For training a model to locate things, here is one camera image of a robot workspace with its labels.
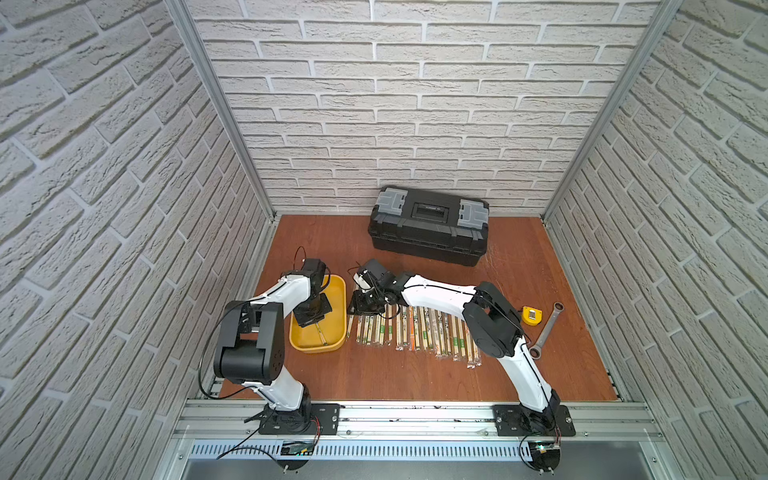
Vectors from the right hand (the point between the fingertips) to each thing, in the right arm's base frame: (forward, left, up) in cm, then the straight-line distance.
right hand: (353, 310), depth 89 cm
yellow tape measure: (-4, -55, -2) cm, 56 cm away
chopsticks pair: (-5, -14, -4) cm, 16 cm away
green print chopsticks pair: (-1, +1, -3) cm, 4 cm away
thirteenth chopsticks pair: (-3, -5, -3) cm, 7 cm away
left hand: (+1, +10, -2) cm, 11 cm away
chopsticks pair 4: (-7, -25, -4) cm, 27 cm away
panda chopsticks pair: (-8, +9, -3) cm, 12 cm away
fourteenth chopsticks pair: (-4, -2, -4) cm, 6 cm away
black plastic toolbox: (+22, -26, +13) cm, 36 cm away
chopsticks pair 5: (-9, -28, -4) cm, 29 cm away
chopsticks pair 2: (-5, -18, -4) cm, 19 cm away
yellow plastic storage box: (-6, +8, -4) cm, 11 cm away
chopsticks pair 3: (-9, -21, -4) cm, 23 cm away
